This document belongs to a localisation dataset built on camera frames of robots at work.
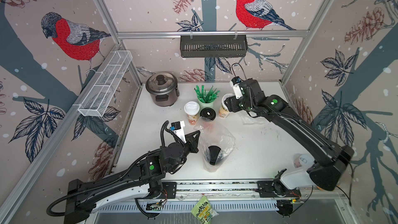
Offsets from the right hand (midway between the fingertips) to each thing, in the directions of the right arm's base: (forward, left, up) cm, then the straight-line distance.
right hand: (230, 97), depth 75 cm
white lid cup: (+1, +20, -12) cm, 23 cm away
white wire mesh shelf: (+5, +65, +3) cm, 65 cm away
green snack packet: (-44, +12, -28) cm, 53 cm away
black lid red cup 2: (-26, +8, -10) cm, 29 cm away
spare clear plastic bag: (+6, -15, -28) cm, 33 cm away
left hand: (-17, +13, -4) cm, 21 cm away
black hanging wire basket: (+45, +8, +1) cm, 46 cm away
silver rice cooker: (+19, +42, -14) cm, 48 cm away
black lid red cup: (-3, +11, -11) cm, 16 cm away
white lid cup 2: (-4, +3, -6) cm, 8 cm away
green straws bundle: (+7, +12, -9) cm, 16 cm away
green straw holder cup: (+7, +14, -16) cm, 22 cm away
